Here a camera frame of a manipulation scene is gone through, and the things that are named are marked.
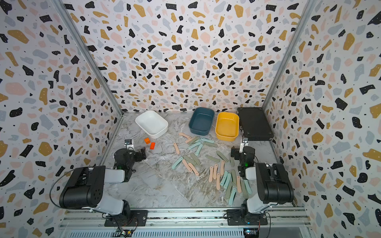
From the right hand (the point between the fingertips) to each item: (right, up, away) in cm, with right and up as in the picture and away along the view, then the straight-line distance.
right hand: (243, 146), depth 95 cm
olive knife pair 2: (-31, -8, +2) cm, 32 cm away
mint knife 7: (-1, -21, -11) cm, 24 cm away
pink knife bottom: (-17, -20, -9) cm, 28 cm away
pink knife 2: (-21, -16, -7) cm, 27 cm away
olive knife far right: (-7, -10, 0) cm, 12 cm away
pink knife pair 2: (-30, -16, -5) cm, 34 cm away
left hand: (-67, -1, -1) cm, 67 cm away
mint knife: (-42, -10, -1) cm, 43 cm away
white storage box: (-64, +15, +17) cm, 68 cm away
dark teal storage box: (-27, +17, +25) cm, 40 cm away
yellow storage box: (-7, +13, +18) cm, 23 cm away
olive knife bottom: (-7, -18, -7) cm, 20 cm away
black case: (+13, +14, +14) cm, 24 cm away
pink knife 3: (-19, -15, -5) cm, 24 cm away
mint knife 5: (-14, -18, -8) cm, 24 cm away
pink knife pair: (-36, -12, -3) cm, 38 cm away
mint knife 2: (-29, -3, +5) cm, 29 cm away
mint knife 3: (-31, 0, +7) cm, 32 cm away
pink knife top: (-39, +7, +12) cm, 41 cm away
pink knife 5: (-6, -22, -11) cm, 26 cm away
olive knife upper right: (-20, +1, +8) cm, 22 cm away
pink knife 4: (-14, -13, -4) cm, 19 cm away
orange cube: (-64, +3, +8) cm, 65 cm away
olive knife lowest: (-12, -23, -11) cm, 28 cm away
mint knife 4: (-22, +3, +11) cm, 25 cm away
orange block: (-61, 0, +8) cm, 61 cm away
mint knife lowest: (-10, -26, -14) cm, 31 cm away
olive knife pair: (-35, -9, 0) cm, 36 cm away
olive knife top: (-31, +4, +11) cm, 33 cm away
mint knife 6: (-12, -19, -9) cm, 24 cm away
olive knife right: (-13, -7, +3) cm, 15 cm away
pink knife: (-43, -2, +5) cm, 44 cm away
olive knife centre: (-20, -8, +1) cm, 21 cm away
